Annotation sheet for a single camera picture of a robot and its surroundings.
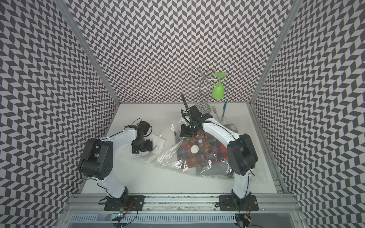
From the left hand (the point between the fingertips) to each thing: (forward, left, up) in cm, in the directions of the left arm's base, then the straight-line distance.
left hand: (144, 151), depth 91 cm
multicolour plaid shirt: (-1, -36, +5) cm, 36 cm away
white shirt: (-5, -2, +4) cm, 7 cm away
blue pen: (+36, -57, 0) cm, 68 cm away
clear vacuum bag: (-8, -18, +8) cm, 21 cm away
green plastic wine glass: (+34, -49, +23) cm, 64 cm away
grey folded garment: (-13, -44, +4) cm, 46 cm away
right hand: (+4, -24, +11) cm, 27 cm away
